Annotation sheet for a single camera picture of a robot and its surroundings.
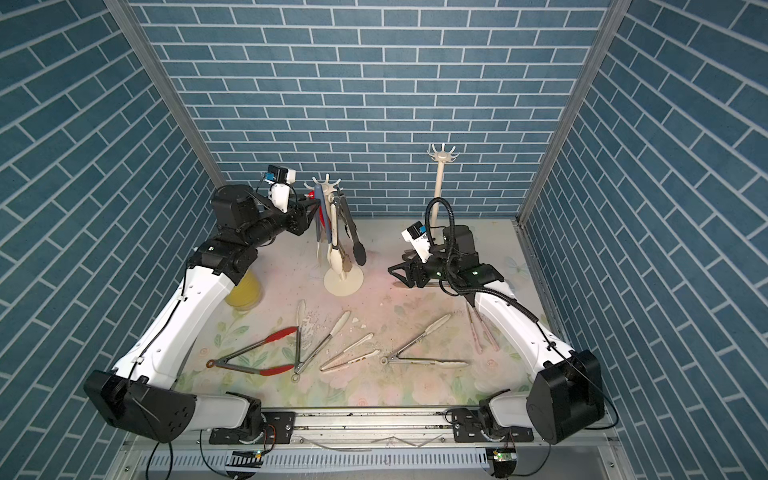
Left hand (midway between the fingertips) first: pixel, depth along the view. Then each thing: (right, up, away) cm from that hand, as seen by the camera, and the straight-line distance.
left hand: (320, 199), depth 70 cm
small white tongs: (-2, -45, +14) cm, 48 cm away
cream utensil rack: (-2, -24, +32) cm, 40 cm away
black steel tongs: (+7, -11, +12) cm, 18 cm away
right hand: (+19, -16, +7) cm, 26 cm away
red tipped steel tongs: (-31, -44, +14) cm, 56 cm away
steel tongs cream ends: (+18, -43, +14) cm, 49 cm away
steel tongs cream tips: (+3, -15, +11) cm, 19 cm away
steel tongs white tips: (-9, -44, +12) cm, 47 cm away
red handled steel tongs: (-1, -4, +4) cm, 6 cm away
